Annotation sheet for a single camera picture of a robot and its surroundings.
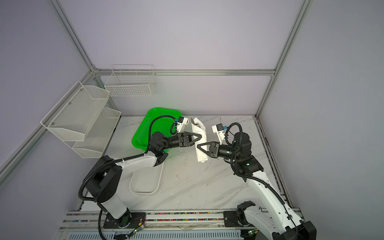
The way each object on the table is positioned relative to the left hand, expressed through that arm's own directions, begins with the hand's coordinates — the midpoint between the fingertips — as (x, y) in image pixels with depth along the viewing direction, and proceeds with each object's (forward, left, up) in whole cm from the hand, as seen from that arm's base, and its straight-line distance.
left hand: (202, 138), depth 66 cm
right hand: (-5, +2, -1) cm, 5 cm away
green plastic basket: (+11, +20, -3) cm, 23 cm away
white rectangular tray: (-8, +31, -32) cm, 45 cm away
